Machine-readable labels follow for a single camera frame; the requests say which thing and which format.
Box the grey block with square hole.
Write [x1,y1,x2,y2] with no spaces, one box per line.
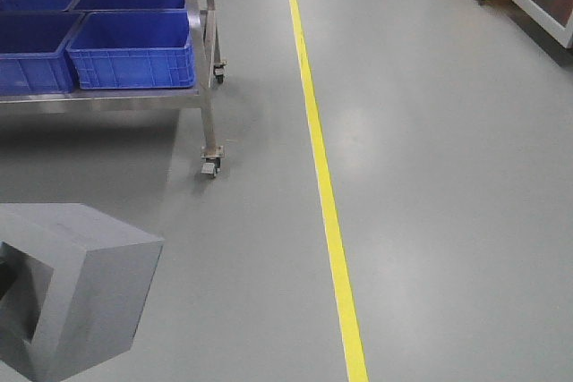
[0,202,166,382]

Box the steel rack on castors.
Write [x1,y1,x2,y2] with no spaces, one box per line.
[0,0,227,180]

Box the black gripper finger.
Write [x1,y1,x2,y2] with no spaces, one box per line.
[0,260,19,299]

